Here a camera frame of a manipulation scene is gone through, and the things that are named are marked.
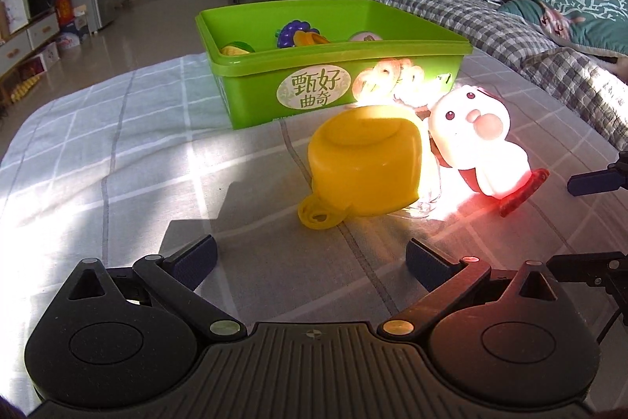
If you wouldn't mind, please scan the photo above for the yellow plastic toy pot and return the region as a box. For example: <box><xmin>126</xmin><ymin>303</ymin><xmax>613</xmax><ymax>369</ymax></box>
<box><xmin>298</xmin><ymin>105</ymin><xmax>423</xmax><ymax>230</ymax></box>

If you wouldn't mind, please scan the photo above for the pink pig toy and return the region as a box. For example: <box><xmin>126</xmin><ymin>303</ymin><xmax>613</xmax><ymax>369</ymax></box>
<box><xmin>428</xmin><ymin>85</ymin><xmax>549</xmax><ymax>217</ymax></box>

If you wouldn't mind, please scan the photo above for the purple toy grape bunch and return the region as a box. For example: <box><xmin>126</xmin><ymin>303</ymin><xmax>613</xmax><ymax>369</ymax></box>
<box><xmin>276</xmin><ymin>19</ymin><xmax>319</xmax><ymax>49</ymax></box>

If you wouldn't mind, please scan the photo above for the yellow toy corn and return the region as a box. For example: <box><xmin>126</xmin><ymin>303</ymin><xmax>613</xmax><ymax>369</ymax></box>
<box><xmin>220</xmin><ymin>42</ymin><xmax>256</xmax><ymax>56</ymax></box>

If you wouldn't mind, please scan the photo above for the grey checked table cloth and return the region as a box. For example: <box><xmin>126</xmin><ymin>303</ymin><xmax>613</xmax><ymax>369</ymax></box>
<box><xmin>1</xmin><ymin>52</ymin><xmax>627</xmax><ymax>410</ymax></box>

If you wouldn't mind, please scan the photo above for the teal patterned pillow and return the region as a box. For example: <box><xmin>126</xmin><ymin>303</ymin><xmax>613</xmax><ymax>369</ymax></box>
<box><xmin>499</xmin><ymin>0</ymin><xmax>627</xmax><ymax>59</ymax></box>

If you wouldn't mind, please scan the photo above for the grey plaid sofa blanket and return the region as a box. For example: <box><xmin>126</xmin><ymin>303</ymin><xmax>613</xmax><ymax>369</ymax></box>
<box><xmin>375</xmin><ymin>0</ymin><xmax>627</xmax><ymax>150</ymax></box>

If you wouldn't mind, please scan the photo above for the green plastic storage bin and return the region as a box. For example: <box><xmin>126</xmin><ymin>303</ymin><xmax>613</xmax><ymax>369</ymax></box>
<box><xmin>196</xmin><ymin>0</ymin><xmax>473</xmax><ymax>129</ymax></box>

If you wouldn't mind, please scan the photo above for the pink round toy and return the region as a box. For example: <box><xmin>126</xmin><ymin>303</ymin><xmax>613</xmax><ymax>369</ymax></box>
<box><xmin>349</xmin><ymin>31</ymin><xmax>382</xmax><ymax>42</ymax></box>

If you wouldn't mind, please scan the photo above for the white drawer cabinet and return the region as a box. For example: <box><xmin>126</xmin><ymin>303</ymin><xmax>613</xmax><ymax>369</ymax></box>
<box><xmin>1</xmin><ymin>0</ymin><xmax>60</xmax><ymax>106</ymax></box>

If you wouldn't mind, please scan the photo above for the orange toy slice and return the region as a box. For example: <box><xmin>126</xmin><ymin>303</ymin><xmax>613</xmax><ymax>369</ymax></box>
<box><xmin>293</xmin><ymin>30</ymin><xmax>329</xmax><ymax>47</ymax></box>

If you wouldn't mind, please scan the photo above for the red gift box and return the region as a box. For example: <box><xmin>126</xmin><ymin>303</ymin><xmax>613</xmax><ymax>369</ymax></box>
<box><xmin>54</xmin><ymin>0</ymin><xmax>75</xmax><ymax>27</ymax></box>

